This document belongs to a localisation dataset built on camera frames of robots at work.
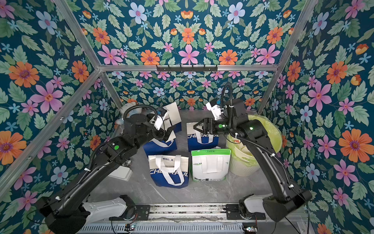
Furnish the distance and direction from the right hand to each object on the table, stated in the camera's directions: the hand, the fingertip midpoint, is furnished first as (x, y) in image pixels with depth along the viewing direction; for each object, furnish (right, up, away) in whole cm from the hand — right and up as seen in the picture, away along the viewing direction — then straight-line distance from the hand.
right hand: (203, 123), depth 63 cm
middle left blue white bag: (-27, -13, +19) cm, 36 cm away
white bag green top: (+4, -21, +10) cm, 24 cm away
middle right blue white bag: (-3, -9, +21) cm, 23 cm away
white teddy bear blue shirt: (-52, +9, +45) cm, 69 cm away
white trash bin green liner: (+18, -15, +3) cm, 24 cm away
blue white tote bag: (-16, -22, +3) cm, 27 cm away
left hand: (-16, +2, +3) cm, 16 cm away
